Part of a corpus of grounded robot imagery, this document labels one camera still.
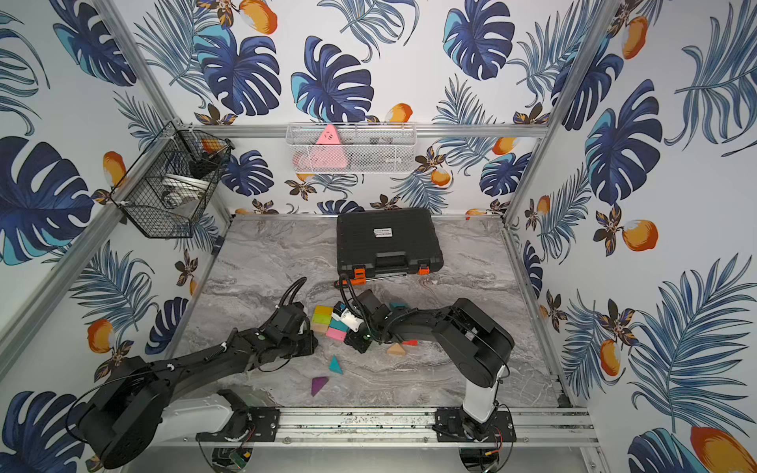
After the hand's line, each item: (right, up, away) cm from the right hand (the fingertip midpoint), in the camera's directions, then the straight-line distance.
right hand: (350, 336), depth 90 cm
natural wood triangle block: (+14, -2, -5) cm, 15 cm away
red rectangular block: (+19, -2, -1) cm, 19 cm away
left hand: (-9, 0, -4) cm, 10 cm away
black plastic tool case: (+11, +29, +22) cm, 39 cm away
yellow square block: (-10, +7, +7) cm, 14 cm away
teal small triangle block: (-4, -6, -6) cm, 10 cm away
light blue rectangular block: (-1, +11, -10) cm, 15 cm away
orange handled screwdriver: (+3, +16, +10) cm, 20 cm away
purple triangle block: (-8, -10, -9) cm, 16 cm away
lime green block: (-9, +5, +1) cm, 10 cm away
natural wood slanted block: (-9, +3, 0) cm, 9 cm away
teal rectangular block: (-2, +6, -8) cm, 10 cm away
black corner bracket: (-53, +27, +22) cm, 64 cm away
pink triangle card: (-7, +57, +1) cm, 57 cm away
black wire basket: (-52, +43, -7) cm, 68 cm away
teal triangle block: (+16, +9, +6) cm, 19 cm away
